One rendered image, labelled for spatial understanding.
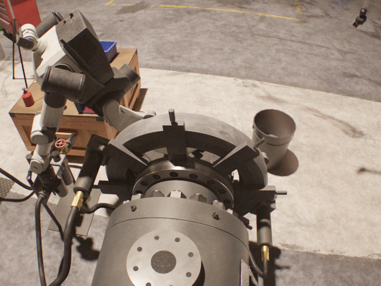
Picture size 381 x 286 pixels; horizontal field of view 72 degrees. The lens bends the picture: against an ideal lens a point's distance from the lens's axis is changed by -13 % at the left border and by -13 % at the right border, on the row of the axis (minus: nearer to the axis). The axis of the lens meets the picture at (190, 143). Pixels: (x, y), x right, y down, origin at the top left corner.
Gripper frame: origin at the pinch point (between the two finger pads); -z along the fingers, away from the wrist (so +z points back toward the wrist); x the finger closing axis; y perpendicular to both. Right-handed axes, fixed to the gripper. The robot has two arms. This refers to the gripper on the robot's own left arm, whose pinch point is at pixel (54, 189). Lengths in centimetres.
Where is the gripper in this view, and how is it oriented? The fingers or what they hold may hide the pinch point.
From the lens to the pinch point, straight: 168.3
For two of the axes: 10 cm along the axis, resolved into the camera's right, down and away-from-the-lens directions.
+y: -8.3, -4.0, 4.0
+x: 5.6, -5.9, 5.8
